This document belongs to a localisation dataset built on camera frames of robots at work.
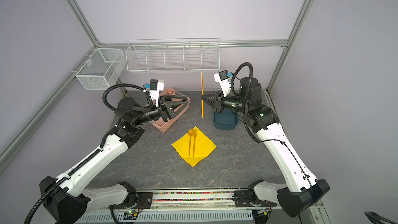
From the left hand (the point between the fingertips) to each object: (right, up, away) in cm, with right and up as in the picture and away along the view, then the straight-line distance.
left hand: (187, 104), depth 56 cm
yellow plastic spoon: (-3, -18, +40) cm, 44 cm away
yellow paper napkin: (+5, -25, +36) cm, 44 cm away
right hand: (+5, +2, +5) cm, 7 cm away
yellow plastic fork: (0, -18, +41) cm, 44 cm away
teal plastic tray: (+22, -10, +48) cm, 54 cm away
